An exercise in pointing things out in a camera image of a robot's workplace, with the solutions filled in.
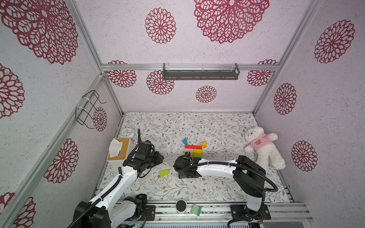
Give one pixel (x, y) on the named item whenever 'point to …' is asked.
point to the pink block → (191, 150)
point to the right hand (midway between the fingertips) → (182, 173)
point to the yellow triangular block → (204, 144)
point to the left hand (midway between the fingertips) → (163, 158)
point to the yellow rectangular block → (197, 151)
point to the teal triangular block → (185, 141)
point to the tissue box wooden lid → (126, 142)
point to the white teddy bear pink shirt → (262, 146)
